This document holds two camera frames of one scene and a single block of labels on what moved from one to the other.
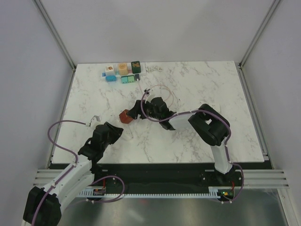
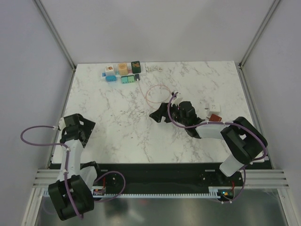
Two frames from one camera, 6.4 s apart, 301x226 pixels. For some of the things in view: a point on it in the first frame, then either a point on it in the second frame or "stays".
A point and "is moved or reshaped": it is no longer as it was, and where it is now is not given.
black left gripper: [116, 133] → [88, 127]
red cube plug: [124, 118] is moved or reshaped
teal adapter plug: [124, 79] stays
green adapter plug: [131, 78] stays
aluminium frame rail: [254, 178] stays
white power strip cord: [154, 68] stays
